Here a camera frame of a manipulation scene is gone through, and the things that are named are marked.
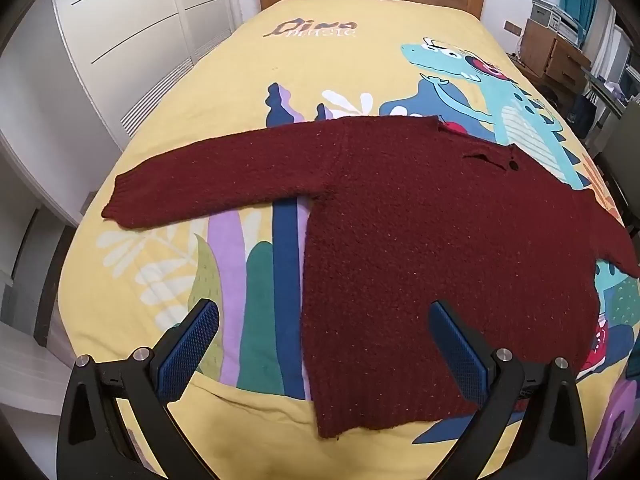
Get dark red knit sweater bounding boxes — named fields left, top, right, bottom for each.
left=102, top=116, right=639, bottom=438

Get wooden nightstand drawers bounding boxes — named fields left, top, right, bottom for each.
left=520, top=18, right=591, bottom=93

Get white wardrobe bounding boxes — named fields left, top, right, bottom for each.
left=52, top=0, right=234, bottom=148

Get yellow dinosaur print bedspread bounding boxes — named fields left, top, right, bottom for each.
left=60, top=0, right=639, bottom=479

